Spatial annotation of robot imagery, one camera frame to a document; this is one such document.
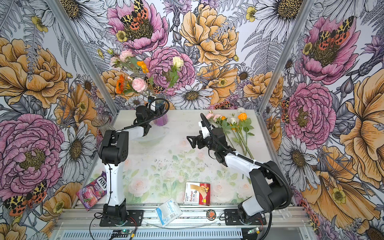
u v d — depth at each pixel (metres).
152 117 0.93
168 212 0.76
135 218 0.74
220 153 0.67
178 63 0.91
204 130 0.76
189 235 0.78
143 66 0.87
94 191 0.79
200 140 0.76
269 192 0.44
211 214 0.76
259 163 0.49
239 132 1.08
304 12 0.73
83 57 0.89
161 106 0.98
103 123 0.91
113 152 0.61
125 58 0.85
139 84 0.82
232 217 0.74
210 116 1.14
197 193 0.78
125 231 0.71
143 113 0.84
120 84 0.79
